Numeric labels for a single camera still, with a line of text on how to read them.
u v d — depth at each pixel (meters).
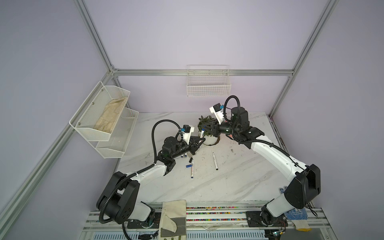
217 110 0.65
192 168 0.91
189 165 0.93
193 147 0.69
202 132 0.74
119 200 0.42
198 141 0.76
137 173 0.48
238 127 0.60
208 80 0.95
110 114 0.81
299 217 0.75
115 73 0.93
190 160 0.95
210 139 0.98
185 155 0.96
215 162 0.93
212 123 0.67
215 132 0.66
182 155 0.96
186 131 0.68
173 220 0.72
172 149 0.63
